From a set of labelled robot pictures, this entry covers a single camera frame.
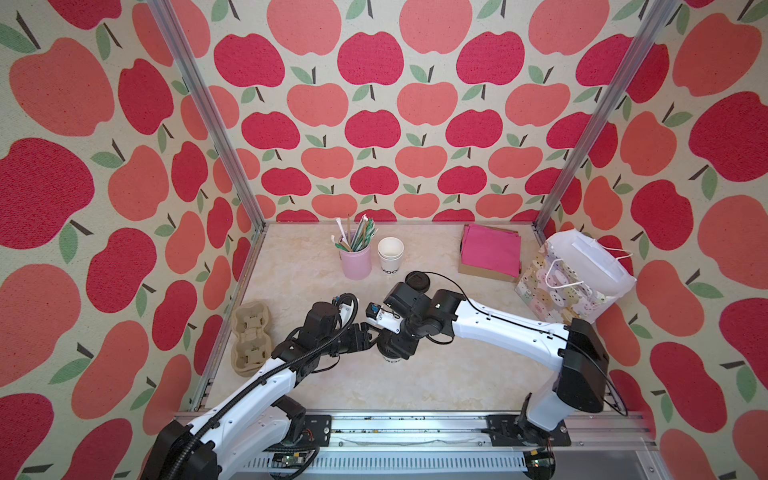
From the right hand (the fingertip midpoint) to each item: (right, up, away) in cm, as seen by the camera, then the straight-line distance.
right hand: (399, 335), depth 79 cm
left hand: (-4, -1, -2) cm, 5 cm away
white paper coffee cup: (-2, -4, -7) cm, 8 cm away
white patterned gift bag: (+45, +16, -3) cm, 47 cm away
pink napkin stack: (+37, +23, +31) cm, 54 cm away
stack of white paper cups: (-2, +22, +23) cm, 32 cm away
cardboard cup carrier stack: (-42, -6, +5) cm, 43 cm away
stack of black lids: (+8, +12, +23) cm, 27 cm away
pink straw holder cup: (-13, +18, +21) cm, 30 cm away
